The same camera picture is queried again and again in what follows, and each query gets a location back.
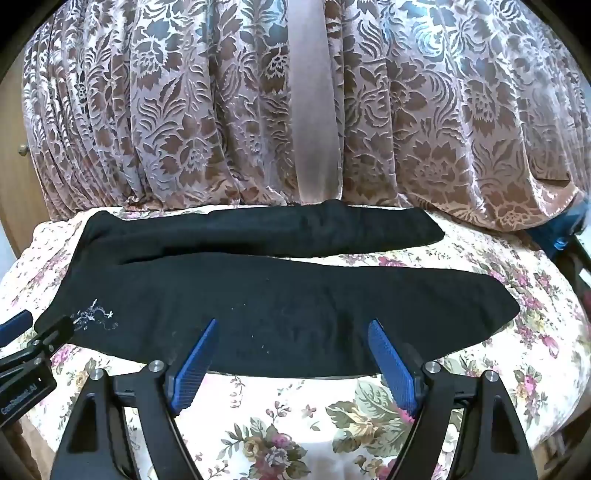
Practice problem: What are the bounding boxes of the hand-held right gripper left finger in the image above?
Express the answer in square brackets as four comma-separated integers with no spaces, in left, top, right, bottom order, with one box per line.
[50,318,220,480]

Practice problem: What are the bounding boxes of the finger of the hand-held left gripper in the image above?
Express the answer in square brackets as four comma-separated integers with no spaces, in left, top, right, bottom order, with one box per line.
[0,310,34,343]
[25,315,77,358]

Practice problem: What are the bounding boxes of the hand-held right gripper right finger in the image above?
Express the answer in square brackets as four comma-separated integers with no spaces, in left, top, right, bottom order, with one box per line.
[367,319,539,480]

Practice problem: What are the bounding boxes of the black pants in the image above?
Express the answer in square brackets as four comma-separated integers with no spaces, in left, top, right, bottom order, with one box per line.
[34,199,520,379]

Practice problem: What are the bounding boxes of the floral bed sheet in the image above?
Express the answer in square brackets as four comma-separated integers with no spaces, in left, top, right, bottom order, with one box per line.
[0,205,591,480]

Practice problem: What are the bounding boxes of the wooden cabinet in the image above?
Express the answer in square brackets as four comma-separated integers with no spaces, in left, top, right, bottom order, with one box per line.
[0,60,52,259]

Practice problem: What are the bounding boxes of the blue object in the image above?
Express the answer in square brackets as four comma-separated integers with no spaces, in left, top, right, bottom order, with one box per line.
[526,196,591,265]

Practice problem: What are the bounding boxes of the brown floral curtain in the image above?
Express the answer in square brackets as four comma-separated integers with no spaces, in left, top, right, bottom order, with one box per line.
[21,0,589,232]

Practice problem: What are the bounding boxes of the plain pink curtain band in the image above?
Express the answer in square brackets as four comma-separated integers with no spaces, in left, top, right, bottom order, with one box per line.
[288,0,345,206]

